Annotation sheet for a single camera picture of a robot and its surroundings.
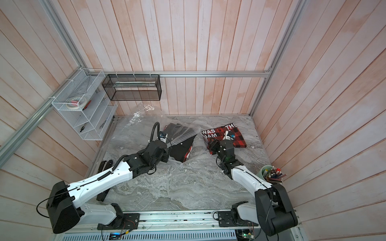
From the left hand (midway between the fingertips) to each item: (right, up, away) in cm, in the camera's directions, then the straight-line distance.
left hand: (165, 149), depth 80 cm
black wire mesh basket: (-27, +41, +26) cm, 56 cm away
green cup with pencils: (+53, -11, -9) cm, 55 cm away
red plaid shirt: (+8, +5, +3) cm, 10 cm away
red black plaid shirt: (+34, +8, +26) cm, 44 cm away
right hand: (+28, +6, +8) cm, 29 cm away
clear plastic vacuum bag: (-23, +15, +34) cm, 44 cm away
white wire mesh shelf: (-39, +15, -2) cm, 42 cm away
